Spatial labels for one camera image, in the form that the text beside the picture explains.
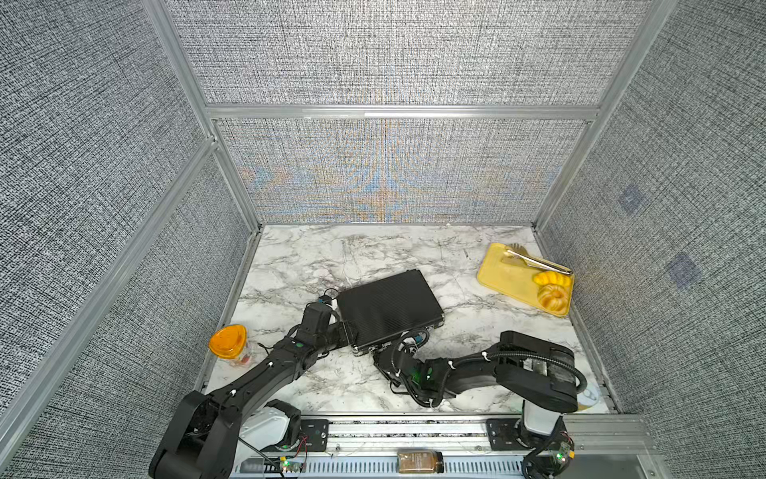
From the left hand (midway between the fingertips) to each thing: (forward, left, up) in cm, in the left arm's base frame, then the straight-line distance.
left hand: (358, 331), depth 86 cm
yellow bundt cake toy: (+9, -62, -1) cm, 62 cm away
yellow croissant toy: (+17, -65, -1) cm, 67 cm away
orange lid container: (-3, +34, +5) cm, 35 cm away
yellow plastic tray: (+19, -52, -3) cm, 56 cm away
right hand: (-5, -2, -1) cm, 6 cm away
